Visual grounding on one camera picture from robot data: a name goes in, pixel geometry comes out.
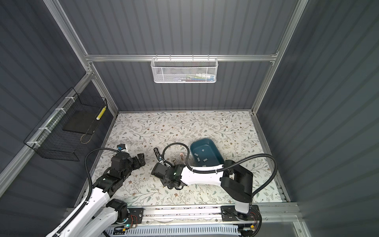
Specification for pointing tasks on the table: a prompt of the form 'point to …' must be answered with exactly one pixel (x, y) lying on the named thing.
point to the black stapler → (156, 152)
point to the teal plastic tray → (204, 153)
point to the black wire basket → (65, 131)
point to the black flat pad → (82, 121)
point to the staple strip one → (203, 150)
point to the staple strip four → (205, 160)
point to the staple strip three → (198, 158)
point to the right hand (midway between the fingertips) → (166, 175)
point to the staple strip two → (196, 154)
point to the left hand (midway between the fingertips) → (136, 156)
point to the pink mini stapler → (182, 155)
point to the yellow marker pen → (101, 112)
